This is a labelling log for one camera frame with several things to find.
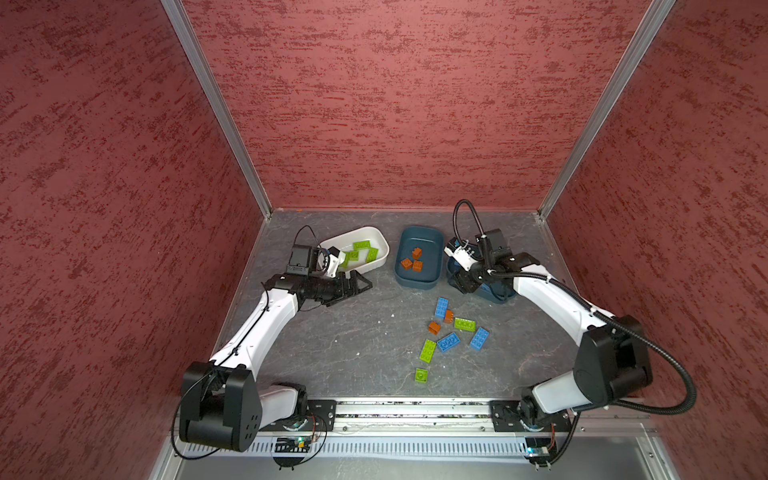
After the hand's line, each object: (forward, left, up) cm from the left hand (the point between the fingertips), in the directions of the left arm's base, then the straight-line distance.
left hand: (360, 295), depth 80 cm
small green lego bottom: (-17, -17, -15) cm, 28 cm away
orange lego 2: (+20, -14, -13) cm, 28 cm away
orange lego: (+23, -17, -12) cm, 31 cm away
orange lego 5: (-4, -22, -13) cm, 25 cm away
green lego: (+29, +3, -14) cm, 32 cm away
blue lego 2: (-7, -26, -14) cm, 31 cm away
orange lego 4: (0, -27, -14) cm, 31 cm away
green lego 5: (-10, -20, -15) cm, 26 cm away
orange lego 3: (+19, -18, -14) cm, 29 cm away
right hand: (+7, -28, -3) cm, 29 cm away
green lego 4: (-2, -32, -14) cm, 35 cm away
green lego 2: (+24, -1, -14) cm, 28 cm away
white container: (+26, +8, -9) cm, 29 cm away
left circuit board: (-33, +15, -16) cm, 39 cm away
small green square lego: (+23, +5, -12) cm, 26 cm away
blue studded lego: (+3, -24, -13) cm, 28 cm away
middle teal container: (+30, -23, -13) cm, 40 cm away
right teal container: (-1, -35, +5) cm, 35 cm away
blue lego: (-7, -35, -13) cm, 38 cm away
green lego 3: (+6, +4, +8) cm, 10 cm away
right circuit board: (-33, -45, -14) cm, 57 cm away
